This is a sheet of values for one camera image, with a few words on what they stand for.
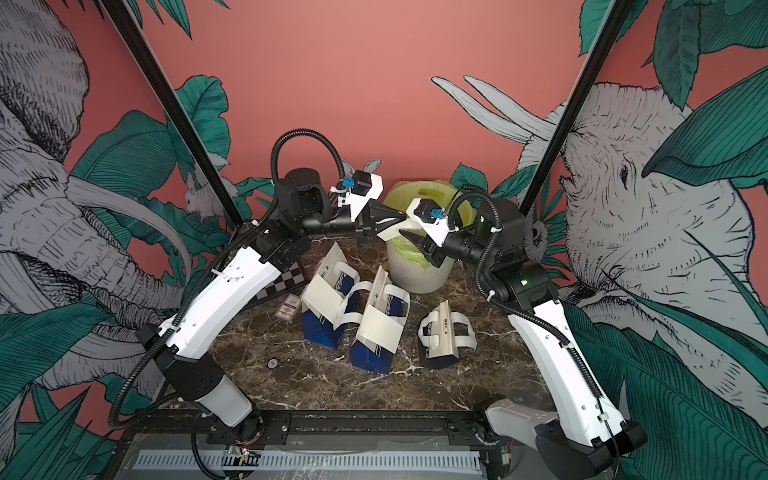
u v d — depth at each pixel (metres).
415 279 0.89
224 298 0.45
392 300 0.76
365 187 0.46
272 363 0.85
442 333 0.65
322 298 0.73
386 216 0.55
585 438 0.36
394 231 0.58
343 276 0.84
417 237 0.53
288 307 0.95
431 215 0.45
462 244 0.49
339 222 0.52
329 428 0.75
